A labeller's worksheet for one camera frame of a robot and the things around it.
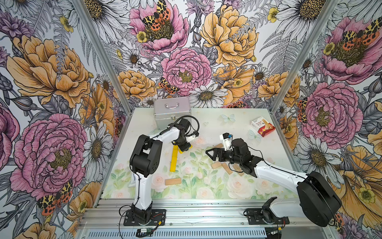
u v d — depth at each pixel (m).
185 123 0.83
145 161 0.54
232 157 0.72
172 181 0.86
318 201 0.42
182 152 0.96
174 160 0.94
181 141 0.85
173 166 0.92
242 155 0.66
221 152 0.74
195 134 0.92
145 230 0.71
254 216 0.73
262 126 1.08
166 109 1.03
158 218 0.73
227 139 0.78
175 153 0.97
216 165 0.92
